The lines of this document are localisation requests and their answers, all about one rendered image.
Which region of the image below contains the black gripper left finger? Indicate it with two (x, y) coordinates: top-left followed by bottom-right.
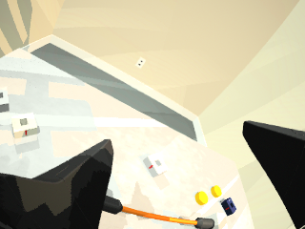
(0, 138), (114, 229)

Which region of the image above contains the dark navy block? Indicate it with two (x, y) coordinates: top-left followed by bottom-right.
(221, 198), (236, 217)

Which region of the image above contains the small grey block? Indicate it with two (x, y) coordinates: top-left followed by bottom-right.
(144, 153), (169, 178)

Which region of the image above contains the yellow short cylinder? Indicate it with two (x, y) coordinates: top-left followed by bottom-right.
(211, 186), (222, 198)
(194, 191), (209, 206)

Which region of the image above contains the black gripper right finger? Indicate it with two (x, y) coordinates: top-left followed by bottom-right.
(243, 121), (305, 229)

